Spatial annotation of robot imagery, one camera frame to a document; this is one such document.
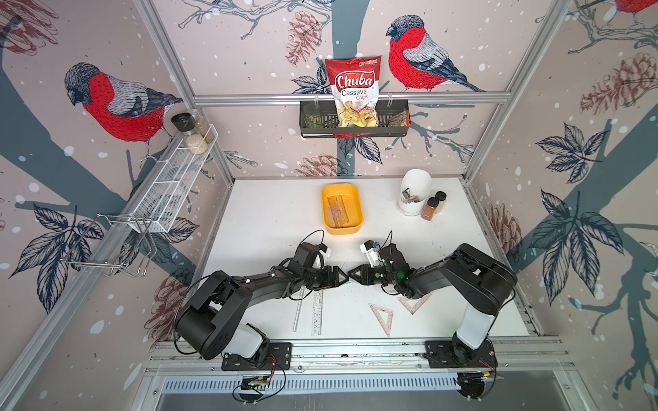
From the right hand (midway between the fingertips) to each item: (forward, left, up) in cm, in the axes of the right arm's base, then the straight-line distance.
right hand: (350, 274), depth 89 cm
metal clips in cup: (+31, -24, +6) cm, 40 cm away
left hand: (-3, +2, +3) cm, 4 cm away
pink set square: (-9, -18, -1) cm, 20 cm away
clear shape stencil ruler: (-18, +11, -2) cm, 21 cm away
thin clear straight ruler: (-13, +17, -1) cm, 21 cm away
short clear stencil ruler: (+34, +1, 0) cm, 34 cm away
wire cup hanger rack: (-6, +61, +28) cm, 67 cm away
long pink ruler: (+35, +7, -2) cm, 36 cm away
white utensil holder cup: (+37, -28, +7) cm, 47 cm away
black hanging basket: (+44, +12, +34) cm, 57 cm away
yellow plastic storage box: (+38, +9, +3) cm, 39 cm away
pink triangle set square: (-16, -12, -2) cm, 20 cm away
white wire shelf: (+12, +56, +31) cm, 65 cm away
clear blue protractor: (+26, +7, -1) cm, 27 cm away
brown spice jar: (+26, -32, +4) cm, 41 cm away
